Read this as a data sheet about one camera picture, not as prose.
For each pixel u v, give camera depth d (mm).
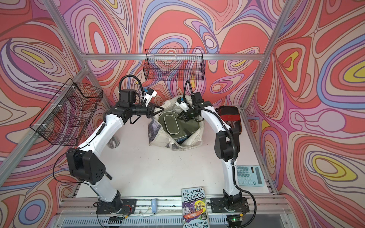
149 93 680
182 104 839
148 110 678
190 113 807
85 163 447
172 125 867
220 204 736
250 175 819
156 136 786
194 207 715
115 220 717
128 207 722
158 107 737
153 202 722
